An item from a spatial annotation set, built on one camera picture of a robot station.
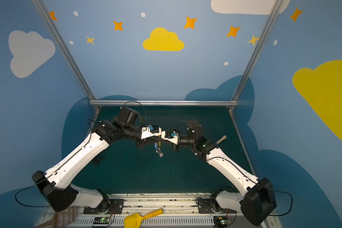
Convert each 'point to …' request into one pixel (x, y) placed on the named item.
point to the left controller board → (101, 220)
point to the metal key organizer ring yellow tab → (158, 149)
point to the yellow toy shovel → (134, 220)
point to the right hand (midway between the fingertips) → (163, 136)
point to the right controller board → (220, 222)
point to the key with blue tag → (156, 144)
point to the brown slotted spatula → (64, 219)
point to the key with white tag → (161, 154)
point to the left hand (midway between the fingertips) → (158, 137)
